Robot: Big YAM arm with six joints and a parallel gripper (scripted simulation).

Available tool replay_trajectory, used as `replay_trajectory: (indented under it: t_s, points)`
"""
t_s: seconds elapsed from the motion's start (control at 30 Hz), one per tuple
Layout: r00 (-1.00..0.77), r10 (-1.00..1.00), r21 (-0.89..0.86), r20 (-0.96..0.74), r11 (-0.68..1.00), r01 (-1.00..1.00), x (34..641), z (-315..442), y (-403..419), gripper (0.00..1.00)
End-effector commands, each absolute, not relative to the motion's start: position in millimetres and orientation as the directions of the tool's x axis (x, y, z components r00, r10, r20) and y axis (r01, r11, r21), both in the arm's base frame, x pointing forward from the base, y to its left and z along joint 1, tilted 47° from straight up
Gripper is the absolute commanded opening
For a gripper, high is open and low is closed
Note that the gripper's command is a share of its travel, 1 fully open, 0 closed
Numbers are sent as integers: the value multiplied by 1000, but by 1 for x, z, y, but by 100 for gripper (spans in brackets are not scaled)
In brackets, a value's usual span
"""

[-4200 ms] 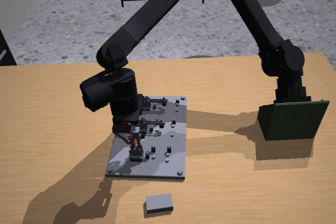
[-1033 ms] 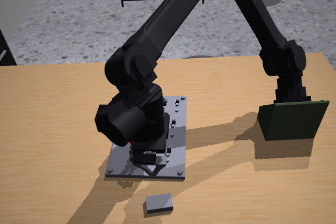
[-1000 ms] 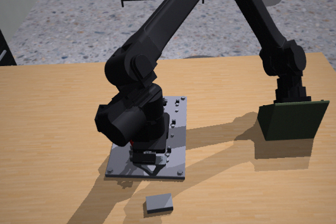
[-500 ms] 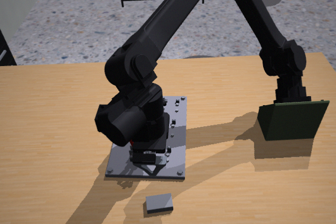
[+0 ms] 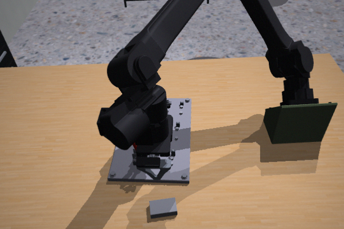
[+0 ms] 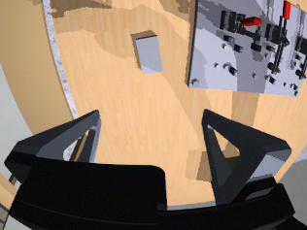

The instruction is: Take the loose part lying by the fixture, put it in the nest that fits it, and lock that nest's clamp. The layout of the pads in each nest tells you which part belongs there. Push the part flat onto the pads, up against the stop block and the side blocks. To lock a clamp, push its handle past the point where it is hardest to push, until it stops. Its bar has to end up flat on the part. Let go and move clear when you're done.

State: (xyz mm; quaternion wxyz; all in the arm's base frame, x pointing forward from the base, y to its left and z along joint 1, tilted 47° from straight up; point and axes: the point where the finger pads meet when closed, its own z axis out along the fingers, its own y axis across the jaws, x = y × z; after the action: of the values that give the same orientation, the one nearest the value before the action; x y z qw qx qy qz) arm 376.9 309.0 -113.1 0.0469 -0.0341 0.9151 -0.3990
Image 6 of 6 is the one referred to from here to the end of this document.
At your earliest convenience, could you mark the black toggle clamp with red handle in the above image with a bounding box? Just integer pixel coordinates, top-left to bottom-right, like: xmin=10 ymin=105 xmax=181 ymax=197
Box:
xmin=265 ymin=0 xmax=290 ymax=75
xmin=295 ymin=37 xmax=307 ymax=81

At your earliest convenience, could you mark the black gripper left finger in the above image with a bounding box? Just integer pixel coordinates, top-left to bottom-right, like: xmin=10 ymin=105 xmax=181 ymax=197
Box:
xmin=12 ymin=110 xmax=102 ymax=163

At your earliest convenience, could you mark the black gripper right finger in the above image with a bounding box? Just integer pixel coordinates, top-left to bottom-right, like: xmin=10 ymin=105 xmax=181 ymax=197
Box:
xmin=201 ymin=109 xmax=292 ymax=205

